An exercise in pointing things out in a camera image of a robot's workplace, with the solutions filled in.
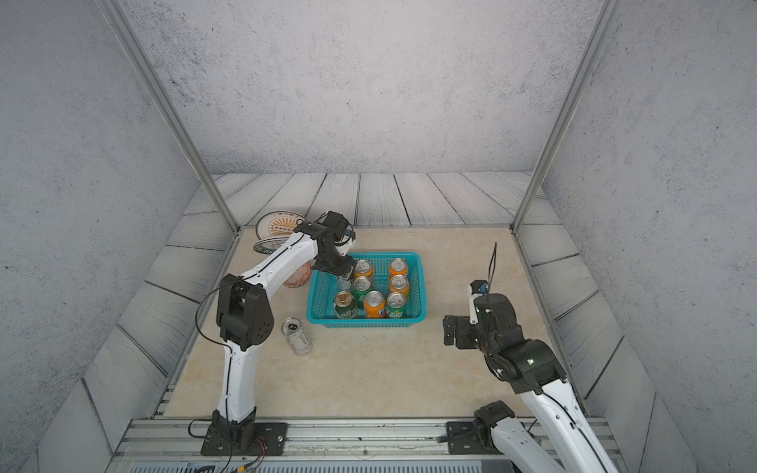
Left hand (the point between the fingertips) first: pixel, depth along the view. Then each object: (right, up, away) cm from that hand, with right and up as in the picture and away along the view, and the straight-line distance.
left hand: (349, 272), depth 95 cm
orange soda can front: (+8, -9, -8) cm, 14 cm away
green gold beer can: (-1, -9, -8) cm, 12 cm away
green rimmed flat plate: (-27, +9, +4) cm, 29 cm away
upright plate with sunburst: (-26, +16, +7) cm, 31 cm away
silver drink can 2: (-2, -4, -1) cm, 4 cm away
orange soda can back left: (+4, +1, -1) cm, 4 cm away
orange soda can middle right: (+15, -3, -3) cm, 16 cm away
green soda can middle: (+4, -4, -3) cm, 7 cm away
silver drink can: (-12, -16, -16) cm, 25 cm away
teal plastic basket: (-10, -5, +7) cm, 13 cm away
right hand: (+30, -10, -23) cm, 39 cm away
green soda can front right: (+15, -9, -8) cm, 19 cm away
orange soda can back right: (+15, +2, 0) cm, 15 cm away
